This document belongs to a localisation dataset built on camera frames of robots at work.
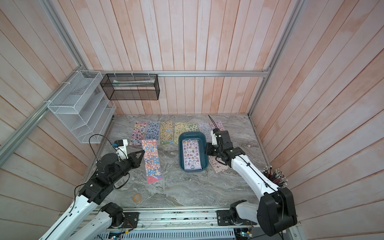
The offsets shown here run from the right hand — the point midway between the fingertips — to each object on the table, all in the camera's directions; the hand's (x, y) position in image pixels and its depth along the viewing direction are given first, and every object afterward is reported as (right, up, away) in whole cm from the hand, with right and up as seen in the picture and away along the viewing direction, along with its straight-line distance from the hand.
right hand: (205, 146), depth 85 cm
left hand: (-31, -2, -12) cm, 33 cm away
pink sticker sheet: (-47, +7, +24) cm, 53 cm away
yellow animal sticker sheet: (-26, +7, +26) cm, 37 cm away
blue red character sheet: (-28, -6, -9) cm, 30 cm away
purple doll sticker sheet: (-8, -5, +1) cm, 9 cm away
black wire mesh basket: (-51, +40, +19) cm, 68 cm away
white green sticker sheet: (-7, +11, +29) cm, 32 cm away
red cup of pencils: (+33, -13, -15) cm, 38 cm away
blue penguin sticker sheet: (-36, +8, +25) cm, 45 cm away
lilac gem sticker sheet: (+4, +11, +28) cm, 31 cm away
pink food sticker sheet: (+9, -14, +8) cm, 18 cm away
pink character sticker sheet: (+14, +14, +30) cm, 35 cm away
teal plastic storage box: (-6, +6, +8) cm, 12 cm away
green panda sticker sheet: (-16, +11, +29) cm, 35 cm away
